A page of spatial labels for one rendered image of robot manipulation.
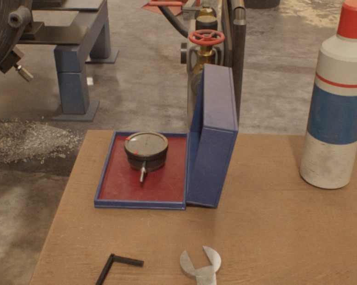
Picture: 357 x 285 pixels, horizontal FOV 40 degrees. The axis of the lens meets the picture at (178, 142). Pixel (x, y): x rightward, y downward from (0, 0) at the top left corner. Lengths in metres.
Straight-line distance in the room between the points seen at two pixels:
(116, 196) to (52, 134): 1.06
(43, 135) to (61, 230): 1.10
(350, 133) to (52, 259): 0.36
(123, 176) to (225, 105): 0.17
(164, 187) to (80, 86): 1.10
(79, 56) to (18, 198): 0.51
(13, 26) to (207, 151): 0.83
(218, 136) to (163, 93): 1.35
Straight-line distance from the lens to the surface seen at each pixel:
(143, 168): 0.62
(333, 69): 0.58
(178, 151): 0.69
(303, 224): 0.60
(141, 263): 0.53
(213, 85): 0.62
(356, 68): 0.57
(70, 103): 1.73
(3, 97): 1.96
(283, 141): 0.74
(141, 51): 2.25
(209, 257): 0.54
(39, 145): 1.62
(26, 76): 1.48
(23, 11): 1.30
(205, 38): 1.00
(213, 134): 0.54
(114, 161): 0.68
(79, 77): 1.68
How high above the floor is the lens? 0.86
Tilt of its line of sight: 33 degrees down
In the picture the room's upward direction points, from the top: straight up
